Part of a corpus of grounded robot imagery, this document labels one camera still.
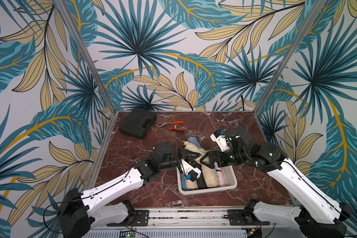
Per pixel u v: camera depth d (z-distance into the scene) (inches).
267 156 16.5
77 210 15.1
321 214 14.9
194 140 39.3
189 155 26.1
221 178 32.2
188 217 29.5
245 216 26.1
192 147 27.5
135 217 26.0
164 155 20.9
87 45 32.8
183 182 31.2
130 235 28.1
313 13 27.7
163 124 43.3
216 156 21.8
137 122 43.3
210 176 29.9
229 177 29.2
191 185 30.1
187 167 23.0
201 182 30.2
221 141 23.3
